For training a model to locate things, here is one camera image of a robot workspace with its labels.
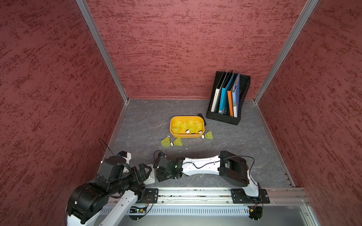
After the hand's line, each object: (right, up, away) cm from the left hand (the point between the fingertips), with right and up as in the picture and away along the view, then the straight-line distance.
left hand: (143, 177), depth 61 cm
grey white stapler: (-1, -9, +18) cm, 20 cm away
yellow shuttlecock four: (+14, +9, +31) cm, 35 cm away
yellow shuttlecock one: (+24, +20, +39) cm, 50 cm away
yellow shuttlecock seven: (+19, +19, +37) cm, 46 cm away
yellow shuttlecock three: (+29, +18, +37) cm, 50 cm away
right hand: (+4, -10, +19) cm, 22 cm away
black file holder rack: (+64, +52, +42) cm, 93 cm away
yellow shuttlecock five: (+35, +13, +34) cm, 51 cm away
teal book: (+43, +42, +27) cm, 66 cm away
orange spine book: (+49, +36, +31) cm, 68 cm away
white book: (+39, +42, +27) cm, 63 cm away
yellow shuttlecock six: (+5, +9, +34) cm, 35 cm away
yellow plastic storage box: (+17, +14, +36) cm, 42 cm away
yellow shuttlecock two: (+14, +21, +39) cm, 46 cm away
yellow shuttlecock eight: (+12, +16, +37) cm, 42 cm away
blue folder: (+50, +41, +25) cm, 69 cm away
